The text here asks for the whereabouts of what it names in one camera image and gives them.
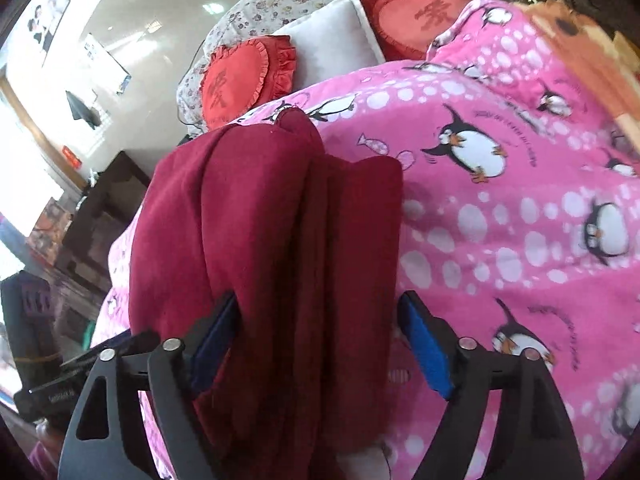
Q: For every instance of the red heart pillow right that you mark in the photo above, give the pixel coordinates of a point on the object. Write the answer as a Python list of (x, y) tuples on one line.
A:
[(406, 28)]

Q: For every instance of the dark wooden nightstand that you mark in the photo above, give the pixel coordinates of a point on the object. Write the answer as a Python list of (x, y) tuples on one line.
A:
[(101, 217)]

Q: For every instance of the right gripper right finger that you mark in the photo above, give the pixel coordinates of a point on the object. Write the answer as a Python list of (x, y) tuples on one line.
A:
[(533, 439)]

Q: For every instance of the white square pillow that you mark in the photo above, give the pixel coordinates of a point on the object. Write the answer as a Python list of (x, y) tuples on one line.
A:
[(332, 41)]

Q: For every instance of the framed wall photo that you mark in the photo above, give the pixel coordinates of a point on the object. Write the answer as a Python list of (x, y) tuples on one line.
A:
[(39, 24)]

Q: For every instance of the red heart pillow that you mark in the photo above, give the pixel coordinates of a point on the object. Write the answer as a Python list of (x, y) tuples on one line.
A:
[(406, 28), (242, 77)]

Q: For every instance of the dark red garment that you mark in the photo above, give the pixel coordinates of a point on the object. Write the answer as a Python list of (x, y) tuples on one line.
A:
[(308, 243)]

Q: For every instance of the orange patterned blanket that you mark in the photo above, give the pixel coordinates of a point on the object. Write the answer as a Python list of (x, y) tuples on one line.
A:
[(591, 55)]

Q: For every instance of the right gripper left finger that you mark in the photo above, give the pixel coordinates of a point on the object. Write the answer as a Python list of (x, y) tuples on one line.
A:
[(106, 438)]

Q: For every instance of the red heart pillow left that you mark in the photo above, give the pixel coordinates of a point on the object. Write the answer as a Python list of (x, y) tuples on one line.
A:
[(242, 77)]

